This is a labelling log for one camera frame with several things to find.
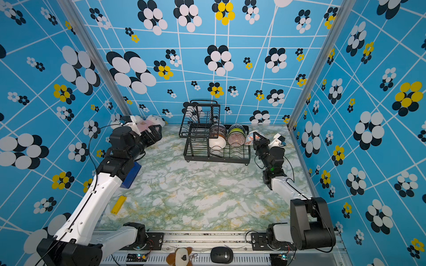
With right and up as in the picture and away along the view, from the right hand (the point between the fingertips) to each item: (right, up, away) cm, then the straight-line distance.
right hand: (255, 132), depth 79 cm
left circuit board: (-54, -56, -7) cm, 78 cm away
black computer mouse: (-16, -52, -11) cm, 56 cm away
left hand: (-45, +1, -7) cm, 46 cm away
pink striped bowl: (-6, -3, +29) cm, 30 cm away
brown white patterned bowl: (-18, +3, +31) cm, 36 cm away
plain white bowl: (-18, -6, +26) cm, 32 cm away
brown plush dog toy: (-33, -53, -12) cm, 63 cm away
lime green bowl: (-6, +3, +26) cm, 27 cm away
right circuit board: (+10, -54, -9) cm, 56 cm away
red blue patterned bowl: (-2, -3, +1) cm, 4 cm away
